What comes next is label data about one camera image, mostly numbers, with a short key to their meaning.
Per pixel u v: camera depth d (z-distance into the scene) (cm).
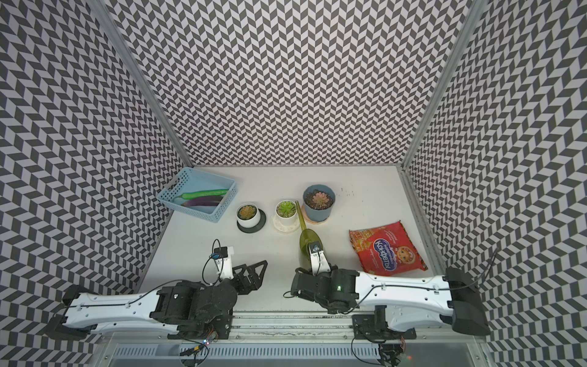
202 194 105
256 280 62
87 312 47
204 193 105
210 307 49
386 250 86
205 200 101
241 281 60
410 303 44
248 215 91
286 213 91
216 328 72
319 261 63
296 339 72
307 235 84
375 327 64
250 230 92
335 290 50
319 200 92
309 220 99
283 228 96
